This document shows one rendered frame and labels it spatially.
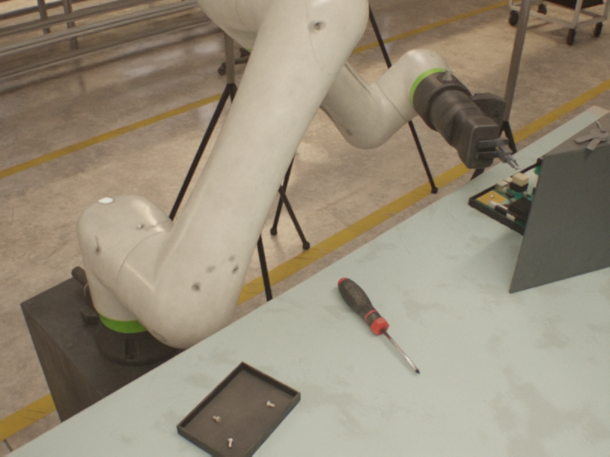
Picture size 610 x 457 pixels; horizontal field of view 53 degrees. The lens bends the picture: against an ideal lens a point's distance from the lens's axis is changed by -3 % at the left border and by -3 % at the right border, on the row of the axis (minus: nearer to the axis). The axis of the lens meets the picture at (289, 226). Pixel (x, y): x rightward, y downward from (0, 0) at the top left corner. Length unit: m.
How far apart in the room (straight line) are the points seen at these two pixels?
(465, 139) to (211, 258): 0.44
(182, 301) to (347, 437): 0.26
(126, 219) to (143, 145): 2.51
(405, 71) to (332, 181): 1.85
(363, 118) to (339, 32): 0.41
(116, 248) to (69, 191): 2.23
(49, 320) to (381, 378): 0.63
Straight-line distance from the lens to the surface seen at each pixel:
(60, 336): 1.12
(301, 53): 0.75
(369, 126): 1.17
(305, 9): 0.76
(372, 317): 0.77
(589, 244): 0.91
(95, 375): 1.04
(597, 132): 0.83
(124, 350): 1.03
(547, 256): 0.87
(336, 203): 2.84
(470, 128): 0.99
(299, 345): 0.76
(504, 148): 0.99
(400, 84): 1.19
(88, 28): 4.24
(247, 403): 0.70
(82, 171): 3.25
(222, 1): 0.87
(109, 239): 0.89
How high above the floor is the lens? 1.55
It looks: 35 degrees down
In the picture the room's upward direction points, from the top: straight up
